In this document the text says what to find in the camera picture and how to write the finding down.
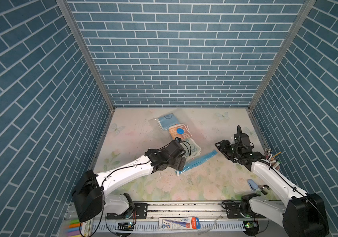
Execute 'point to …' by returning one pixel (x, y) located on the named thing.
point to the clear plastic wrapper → (206, 229)
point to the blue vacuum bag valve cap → (180, 131)
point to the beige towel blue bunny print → (192, 150)
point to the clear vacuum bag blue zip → (207, 150)
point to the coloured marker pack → (73, 229)
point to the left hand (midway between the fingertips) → (181, 160)
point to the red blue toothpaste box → (179, 223)
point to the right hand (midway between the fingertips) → (218, 146)
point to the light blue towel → (168, 121)
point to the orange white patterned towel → (174, 134)
